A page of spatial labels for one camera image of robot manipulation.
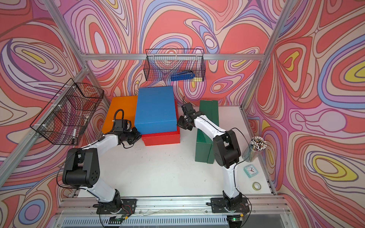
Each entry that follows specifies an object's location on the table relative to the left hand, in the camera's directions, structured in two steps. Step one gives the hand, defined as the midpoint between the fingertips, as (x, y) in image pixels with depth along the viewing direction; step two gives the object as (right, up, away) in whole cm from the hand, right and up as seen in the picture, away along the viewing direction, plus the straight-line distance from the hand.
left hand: (144, 134), depth 94 cm
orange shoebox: (-17, +22, +15) cm, 31 cm away
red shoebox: (+18, -2, -6) cm, 19 cm away
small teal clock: (+67, -21, -10) cm, 71 cm away
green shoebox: (+37, -3, -23) cm, 43 cm away
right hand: (+24, +4, +1) cm, 24 cm away
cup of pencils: (+66, -10, -12) cm, 67 cm away
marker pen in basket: (-30, +2, -22) cm, 37 cm away
